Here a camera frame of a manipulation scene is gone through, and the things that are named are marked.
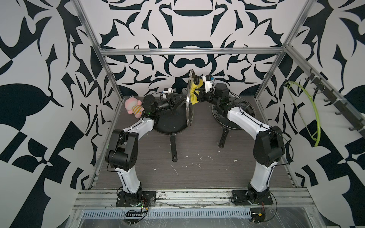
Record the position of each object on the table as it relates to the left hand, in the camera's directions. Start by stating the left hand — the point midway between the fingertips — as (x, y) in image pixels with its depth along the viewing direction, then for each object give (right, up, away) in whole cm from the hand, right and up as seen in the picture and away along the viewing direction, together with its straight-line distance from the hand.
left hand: (185, 95), depth 75 cm
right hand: (+4, +5, +9) cm, 11 cm away
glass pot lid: (+16, -9, -8) cm, 20 cm away
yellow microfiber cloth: (+5, -1, +8) cm, 9 cm away
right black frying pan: (+26, -20, +18) cm, 38 cm away
